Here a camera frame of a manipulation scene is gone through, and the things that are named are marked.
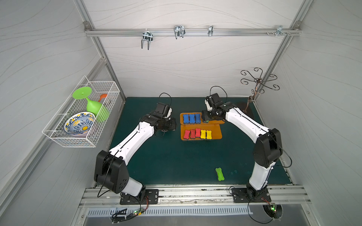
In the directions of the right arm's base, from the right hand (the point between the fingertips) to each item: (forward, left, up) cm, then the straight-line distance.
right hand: (206, 114), depth 90 cm
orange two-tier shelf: (-2, +9, -13) cm, 16 cm away
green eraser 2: (-34, -8, -14) cm, 37 cm away
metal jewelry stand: (+17, -33, +14) cm, 39 cm away
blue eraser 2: (-5, +9, +1) cm, 11 cm away
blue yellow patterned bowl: (-24, +60, +20) cm, 68 cm away
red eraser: (-8, +13, -14) cm, 21 cm away
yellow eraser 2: (-7, -3, -13) cm, 15 cm away
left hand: (-10, +19, +2) cm, 22 cm away
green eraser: (-6, 0, 0) cm, 6 cm away
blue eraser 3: (-4, +6, +1) cm, 7 cm away
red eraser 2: (-8, +8, -13) cm, 18 cm away
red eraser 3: (-6, +5, -13) cm, 15 cm away
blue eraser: (-4, +13, 0) cm, 14 cm away
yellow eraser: (-7, +1, -13) cm, 15 cm away
